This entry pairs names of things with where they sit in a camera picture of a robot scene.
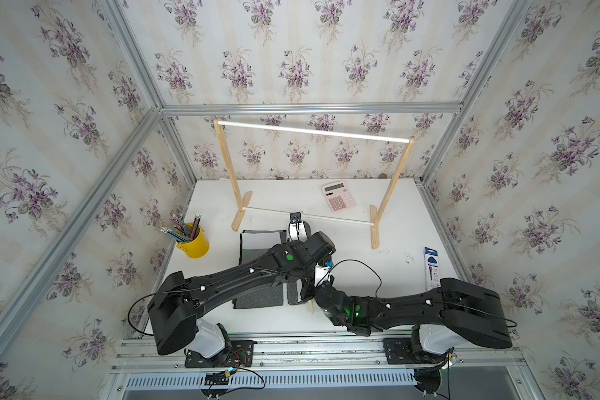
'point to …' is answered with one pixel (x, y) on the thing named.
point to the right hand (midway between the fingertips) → (301, 270)
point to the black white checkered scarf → (252, 243)
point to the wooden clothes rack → (241, 202)
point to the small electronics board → (219, 378)
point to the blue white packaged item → (431, 267)
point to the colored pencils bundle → (182, 232)
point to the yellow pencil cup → (197, 247)
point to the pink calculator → (338, 197)
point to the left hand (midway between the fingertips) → (309, 244)
